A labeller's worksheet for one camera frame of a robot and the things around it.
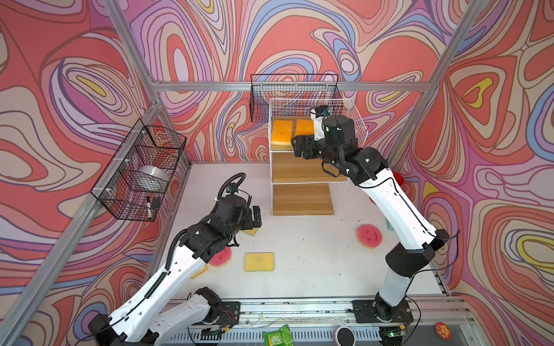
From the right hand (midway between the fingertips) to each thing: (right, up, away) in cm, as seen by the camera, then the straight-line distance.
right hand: (303, 145), depth 69 cm
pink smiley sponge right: (+30, -34, +20) cm, 49 cm away
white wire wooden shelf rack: (+5, -14, +39) cm, 42 cm away
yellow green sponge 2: (-20, -34, +24) cm, 46 cm away
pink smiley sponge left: (-30, -42, +13) cm, 53 cm away
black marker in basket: (-52, -21, +3) cm, 56 cm away
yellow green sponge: (-15, -44, +15) cm, 49 cm away
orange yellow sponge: (-39, -47, +13) cm, 62 cm away
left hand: (-17, -22, +4) cm, 28 cm away
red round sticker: (+46, -61, +1) cm, 77 cm away
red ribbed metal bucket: (+46, -11, +26) cm, 54 cm away
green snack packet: (-7, -62, 0) cm, 63 cm away
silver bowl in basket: (-51, -8, +4) cm, 52 cm away
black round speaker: (+12, -60, -4) cm, 61 cm away
